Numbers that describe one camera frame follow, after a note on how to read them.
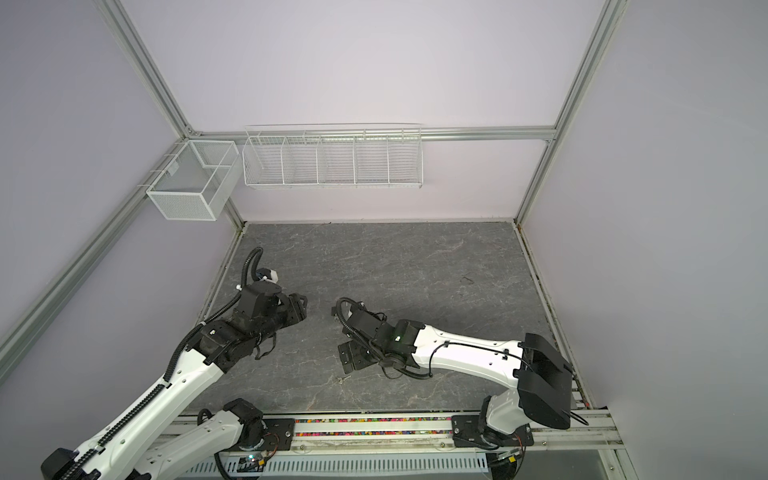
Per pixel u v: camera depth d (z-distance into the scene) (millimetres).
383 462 708
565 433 754
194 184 988
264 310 569
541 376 408
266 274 680
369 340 569
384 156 1068
